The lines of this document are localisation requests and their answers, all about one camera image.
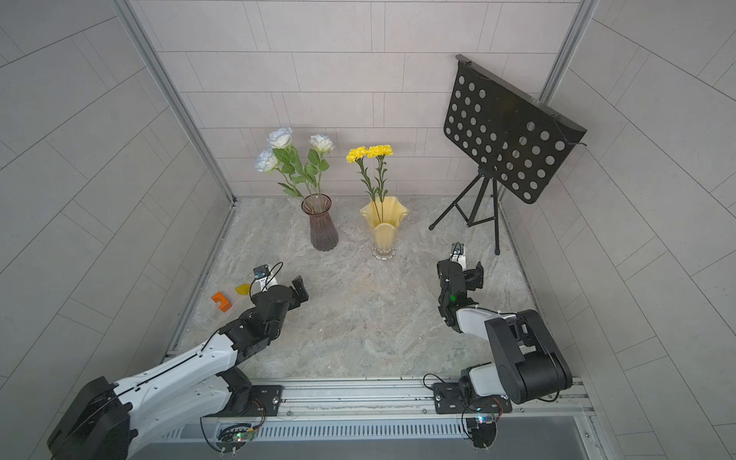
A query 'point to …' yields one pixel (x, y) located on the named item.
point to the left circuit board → (234, 436)
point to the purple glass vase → (324, 233)
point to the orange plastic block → (221, 298)
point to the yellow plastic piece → (243, 288)
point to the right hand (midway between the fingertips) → (463, 257)
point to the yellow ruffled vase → (384, 214)
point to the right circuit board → (483, 429)
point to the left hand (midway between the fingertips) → (297, 280)
